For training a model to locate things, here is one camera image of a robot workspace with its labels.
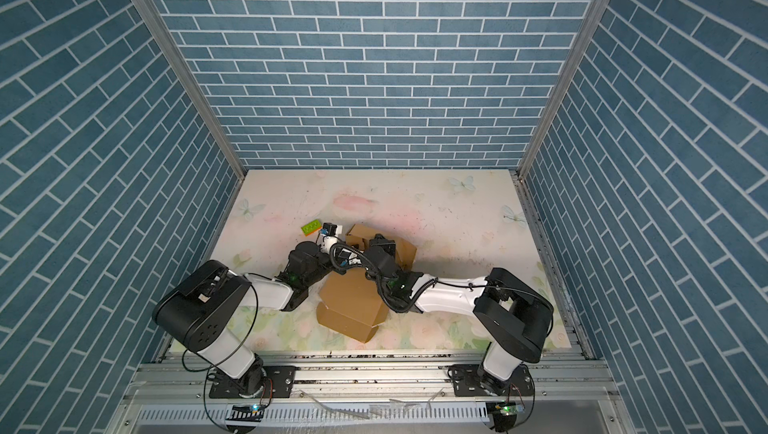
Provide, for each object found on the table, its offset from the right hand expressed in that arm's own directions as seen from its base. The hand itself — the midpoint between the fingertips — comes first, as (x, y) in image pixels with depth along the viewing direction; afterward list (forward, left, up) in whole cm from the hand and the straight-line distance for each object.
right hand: (379, 230), depth 84 cm
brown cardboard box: (-15, +7, -16) cm, 23 cm away
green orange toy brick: (+9, +26, -14) cm, 31 cm away
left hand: (-1, +8, -8) cm, 11 cm away
